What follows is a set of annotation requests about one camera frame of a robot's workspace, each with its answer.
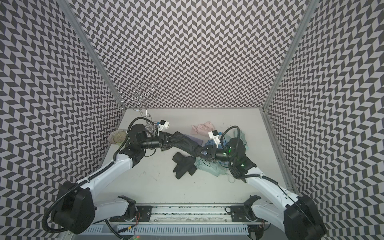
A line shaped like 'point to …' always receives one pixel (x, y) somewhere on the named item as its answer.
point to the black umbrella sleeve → (181, 140)
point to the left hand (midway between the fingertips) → (180, 142)
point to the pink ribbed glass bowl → (118, 136)
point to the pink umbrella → (203, 128)
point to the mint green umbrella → (215, 168)
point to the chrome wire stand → (135, 98)
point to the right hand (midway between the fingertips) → (195, 155)
